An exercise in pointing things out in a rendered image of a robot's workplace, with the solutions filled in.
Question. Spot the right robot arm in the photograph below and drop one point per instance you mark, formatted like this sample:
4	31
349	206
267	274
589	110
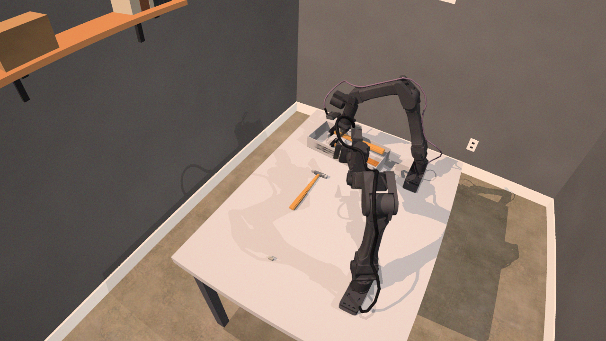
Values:
409	97

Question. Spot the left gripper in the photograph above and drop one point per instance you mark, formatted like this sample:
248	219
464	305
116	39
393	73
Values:
345	153

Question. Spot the black hammer with wooden handle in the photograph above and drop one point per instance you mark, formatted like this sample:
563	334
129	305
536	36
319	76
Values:
372	146

